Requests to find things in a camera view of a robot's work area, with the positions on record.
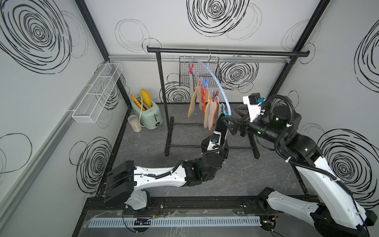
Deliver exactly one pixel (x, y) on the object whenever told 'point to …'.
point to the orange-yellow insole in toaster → (137, 103)
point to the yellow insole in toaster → (146, 98)
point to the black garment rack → (168, 123)
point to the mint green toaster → (151, 118)
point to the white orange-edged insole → (211, 113)
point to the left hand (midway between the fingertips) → (219, 139)
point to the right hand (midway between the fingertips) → (231, 114)
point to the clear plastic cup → (136, 126)
